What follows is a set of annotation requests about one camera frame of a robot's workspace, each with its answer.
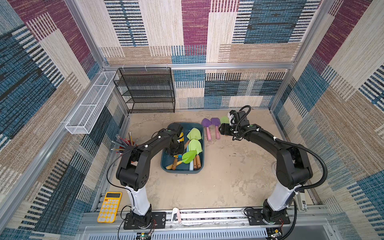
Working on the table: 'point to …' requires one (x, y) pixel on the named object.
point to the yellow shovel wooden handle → (175, 162)
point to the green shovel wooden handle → (226, 135)
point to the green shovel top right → (194, 134)
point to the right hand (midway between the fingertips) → (225, 131)
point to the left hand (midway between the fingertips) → (182, 152)
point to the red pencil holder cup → (119, 143)
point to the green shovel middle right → (195, 145)
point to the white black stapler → (301, 201)
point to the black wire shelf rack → (147, 90)
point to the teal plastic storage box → (167, 159)
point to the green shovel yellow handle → (186, 158)
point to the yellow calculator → (109, 209)
